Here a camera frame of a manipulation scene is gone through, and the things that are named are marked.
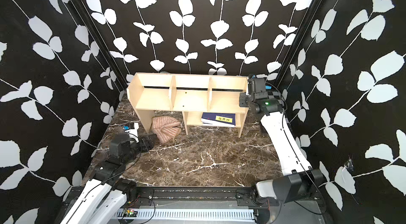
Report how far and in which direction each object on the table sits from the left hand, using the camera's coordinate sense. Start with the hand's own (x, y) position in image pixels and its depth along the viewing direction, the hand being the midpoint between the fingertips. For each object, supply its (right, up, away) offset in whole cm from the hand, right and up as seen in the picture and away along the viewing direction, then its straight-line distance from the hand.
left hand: (153, 134), depth 77 cm
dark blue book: (+37, +7, +7) cm, 38 cm away
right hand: (+45, +21, 0) cm, 50 cm away
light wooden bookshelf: (+19, +20, +8) cm, 29 cm away
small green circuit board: (-9, -35, -6) cm, 37 cm away
